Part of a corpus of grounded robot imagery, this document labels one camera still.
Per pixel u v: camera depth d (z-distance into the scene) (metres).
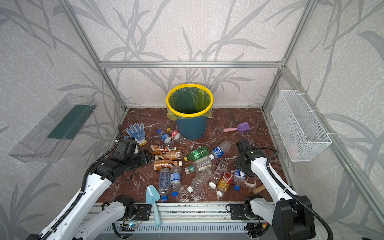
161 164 0.85
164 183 0.79
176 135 1.00
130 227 0.71
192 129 1.02
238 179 0.83
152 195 0.79
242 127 1.09
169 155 0.89
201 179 0.84
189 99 0.99
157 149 0.91
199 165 0.85
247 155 0.59
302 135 0.62
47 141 0.64
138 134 1.04
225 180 0.79
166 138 0.96
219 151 0.90
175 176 0.80
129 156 0.59
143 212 0.74
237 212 0.74
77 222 0.42
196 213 0.75
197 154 0.90
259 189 0.79
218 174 0.87
